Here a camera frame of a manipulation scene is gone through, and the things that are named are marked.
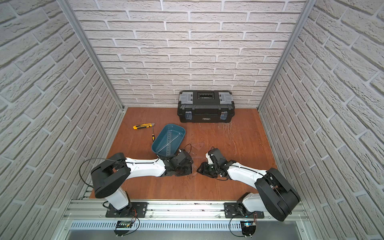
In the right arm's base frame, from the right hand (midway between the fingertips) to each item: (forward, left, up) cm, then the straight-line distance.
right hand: (201, 171), depth 86 cm
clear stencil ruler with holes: (+17, +20, +1) cm, 26 cm away
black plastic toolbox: (+40, -6, +14) cm, 43 cm away
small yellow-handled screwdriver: (+28, +32, 0) cm, 43 cm away
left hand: (+1, +4, 0) cm, 4 cm away
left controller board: (-24, +41, -3) cm, 47 cm away
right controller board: (-28, -21, -3) cm, 35 cm away
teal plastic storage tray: (+22, +26, +1) cm, 34 cm away
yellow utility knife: (+37, +40, +1) cm, 54 cm away
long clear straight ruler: (+20, +20, +1) cm, 29 cm away
